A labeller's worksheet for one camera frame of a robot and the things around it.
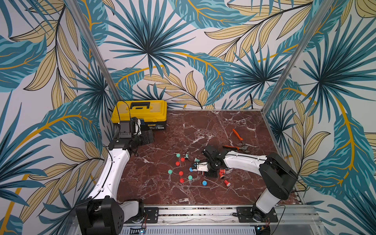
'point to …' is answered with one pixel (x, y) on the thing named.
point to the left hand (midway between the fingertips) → (146, 138)
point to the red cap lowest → (181, 180)
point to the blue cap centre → (190, 169)
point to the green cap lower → (190, 177)
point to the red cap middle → (180, 173)
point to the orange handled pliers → (243, 148)
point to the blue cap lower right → (204, 183)
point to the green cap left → (170, 171)
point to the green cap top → (178, 155)
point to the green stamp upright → (196, 160)
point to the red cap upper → (177, 163)
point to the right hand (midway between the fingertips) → (206, 169)
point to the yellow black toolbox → (153, 113)
